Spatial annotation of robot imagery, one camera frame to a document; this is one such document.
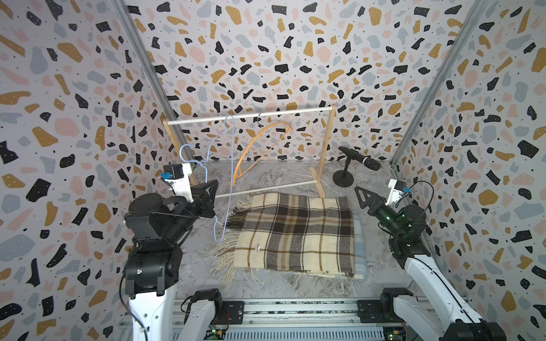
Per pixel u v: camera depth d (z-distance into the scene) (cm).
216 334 71
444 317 42
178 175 45
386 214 67
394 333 72
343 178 113
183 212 45
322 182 113
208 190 55
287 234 91
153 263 37
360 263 85
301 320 73
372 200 66
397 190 67
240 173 80
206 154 122
